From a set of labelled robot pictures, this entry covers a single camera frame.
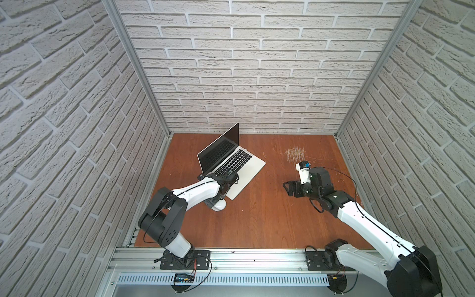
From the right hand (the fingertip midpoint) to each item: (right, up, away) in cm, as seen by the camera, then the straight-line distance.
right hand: (286, 184), depth 82 cm
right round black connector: (+17, -36, -12) cm, 42 cm away
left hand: (-33, -4, +9) cm, 34 cm away
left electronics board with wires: (-44, -36, -10) cm, 58 cm away
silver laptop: (-31, +13, +27) cm, 43 cm away
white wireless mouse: (-31, -12, +6) cm, 34 cm away
